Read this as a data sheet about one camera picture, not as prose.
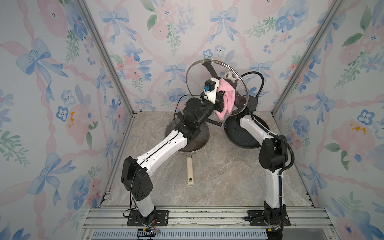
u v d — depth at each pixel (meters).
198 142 1.02
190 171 0.79
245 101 0.60
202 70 0.69
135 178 0.43
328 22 0.73
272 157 0.57
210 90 0.52
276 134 1.08
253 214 0.75
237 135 1.05
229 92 0.63
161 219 0.74
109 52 0.87
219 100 0.57
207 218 0.75
